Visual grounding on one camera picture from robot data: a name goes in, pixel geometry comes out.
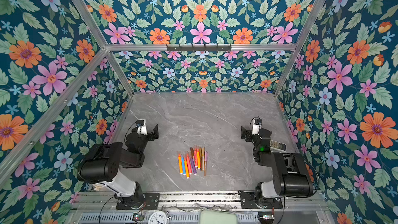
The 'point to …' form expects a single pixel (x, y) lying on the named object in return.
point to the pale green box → (217, 216)
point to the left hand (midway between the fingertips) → (150, 124)
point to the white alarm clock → (159, 217)
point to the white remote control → (278, 145)
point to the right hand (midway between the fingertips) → (254, 125)
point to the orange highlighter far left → (180, 164)
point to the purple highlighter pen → (193, 166)
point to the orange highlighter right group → (198, 158)
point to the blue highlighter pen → (183, 165)
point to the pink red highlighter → (188, 163)
